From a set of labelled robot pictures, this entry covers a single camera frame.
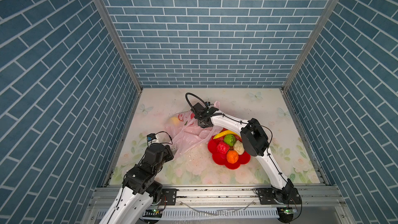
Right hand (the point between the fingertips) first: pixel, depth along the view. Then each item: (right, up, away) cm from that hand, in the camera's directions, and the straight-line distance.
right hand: (203, 120), depth 100 cm
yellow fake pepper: (+12, -7, -11) cm, 18 cm away
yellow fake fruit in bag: (-18, 0, -4) cm, 18 cm away
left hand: (-16, -11, -22) cm, 29 cm away
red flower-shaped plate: (+10, -20, -15) cm, 27 cm away
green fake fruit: (+15, -10, -13) cm, 22 cm away
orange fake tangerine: (+16, -17, -19) cm, 30 cm away
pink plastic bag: (-11, -5, -14) cm, 18 cm away
